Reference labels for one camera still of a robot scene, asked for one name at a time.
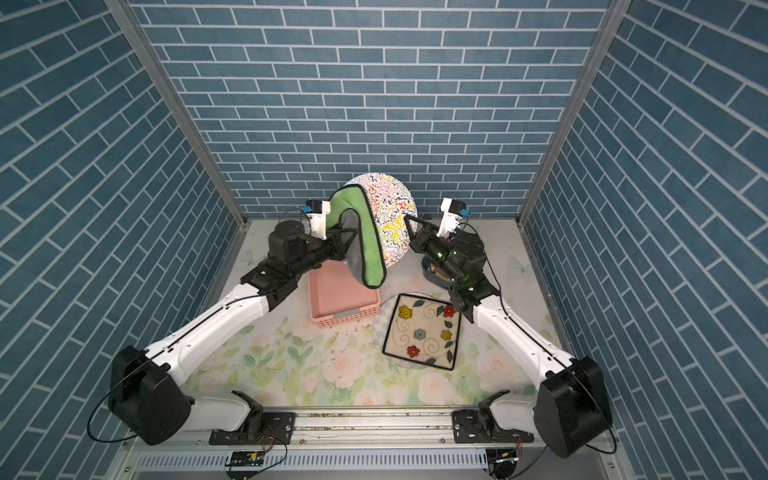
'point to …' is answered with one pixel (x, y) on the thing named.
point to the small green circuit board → (247, 459)
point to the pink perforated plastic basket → (336, 296)
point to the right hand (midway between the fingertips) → (406, 219)
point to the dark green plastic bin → (432, 273)
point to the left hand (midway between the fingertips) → (366, 234)
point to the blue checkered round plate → (380, 328)
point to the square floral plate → (424, 331)
